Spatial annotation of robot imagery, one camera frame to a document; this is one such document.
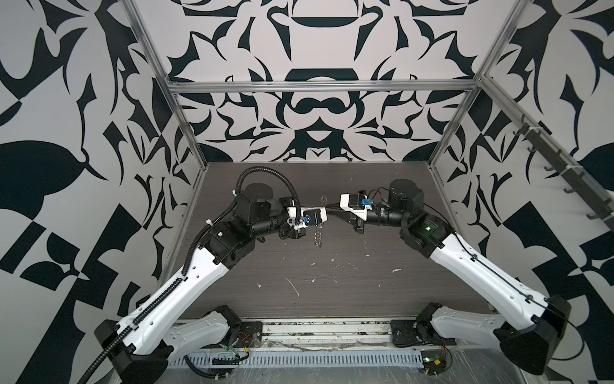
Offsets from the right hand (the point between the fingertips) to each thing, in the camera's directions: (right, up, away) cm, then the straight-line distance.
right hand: (330, 205), depth 62 cm
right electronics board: (+31, -47, +9) cm, 57 cm away
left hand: (-3, +2, 0) cm, 3 cm away
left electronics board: (-31, -48, +11) cm, 58 cm away
